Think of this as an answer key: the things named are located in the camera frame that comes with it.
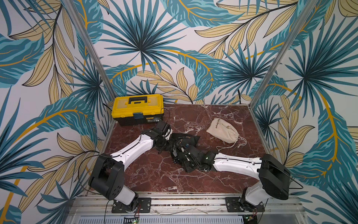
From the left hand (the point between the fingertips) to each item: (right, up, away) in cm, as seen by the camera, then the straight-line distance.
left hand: (172, 149), depth 84 cm
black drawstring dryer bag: (+10, +5, +8) cm, 14 cm away
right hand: (+8, -9, -1) cm, 12 cm away
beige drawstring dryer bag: (+35, +10, +11) cm, 38 cm away
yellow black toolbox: (-24, +25, +10) cm, 36 cm away
